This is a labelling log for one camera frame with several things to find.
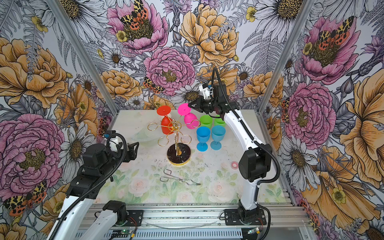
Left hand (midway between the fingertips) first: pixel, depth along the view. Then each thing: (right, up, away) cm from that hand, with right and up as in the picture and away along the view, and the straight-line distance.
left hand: (130, 148), depth 72 cm
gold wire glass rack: (+17, -8, +25) cm, 31 cm away
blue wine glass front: (+35, +6, +22) cm, 42 cm away
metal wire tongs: (+13, -20, +15) cm, 28 cm away
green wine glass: (+46, +13, +23) cm, 53 cm away
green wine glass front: (+38, +15, +26) cm, 48 cm away
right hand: (+27, +19, +6) cm, 34 cm away
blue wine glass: (+44, +5, +17) cm, 48 cm away
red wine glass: (+15, +11, +13) cm, 23 cm away
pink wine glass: (+28, +14, +12) cm, 34 cm away
